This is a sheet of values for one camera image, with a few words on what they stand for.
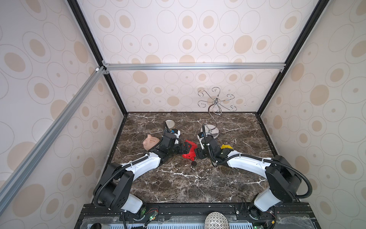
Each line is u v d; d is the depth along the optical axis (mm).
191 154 857
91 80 786
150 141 899
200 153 790
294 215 731
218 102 833
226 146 897
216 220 708
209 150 660
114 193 426
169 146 688
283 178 447
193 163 921
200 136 787
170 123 996
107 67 901
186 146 779
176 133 793
